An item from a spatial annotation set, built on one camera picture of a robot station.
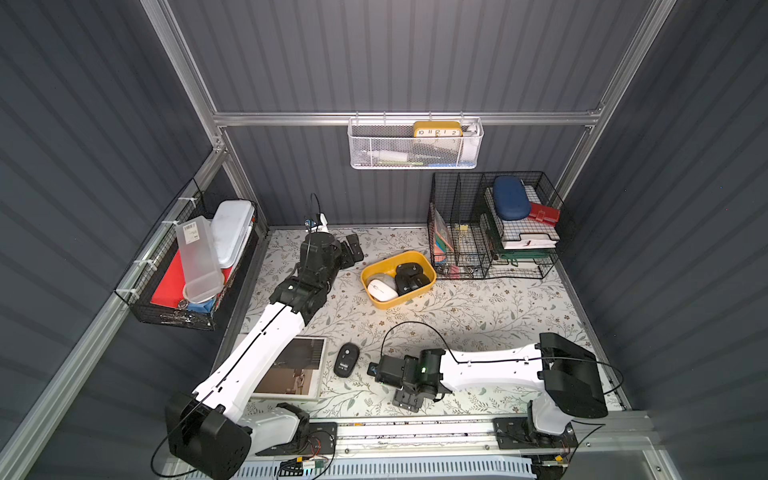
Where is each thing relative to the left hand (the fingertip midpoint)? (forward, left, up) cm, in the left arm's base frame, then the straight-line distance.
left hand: (344, 239), depth 75 cm
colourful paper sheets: (+19, -31, -25) cm, 44 cm away
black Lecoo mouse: (+6, -16, -28) cm, 33 cm away
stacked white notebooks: (+12, -54, -11) cm, 57 cm away
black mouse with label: (-20, +1, -29) cm, 35 cm away
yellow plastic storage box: (+12, -10, -30) cm, 34 cm away
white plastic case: (+5, +30, +1) cm, 30 cm away
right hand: (-25, -16, -28) cm, 41 cm away
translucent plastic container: (-13, +30, +1) cm, 32 cm away
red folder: (-13, +39, -3) cm, 41 cm away
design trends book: (-24, +14, -28) cm, 39 cm away
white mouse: (+2, -9, -26) cm, 28 cm away
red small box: (+19, -61, -9) cm, 64 cm away
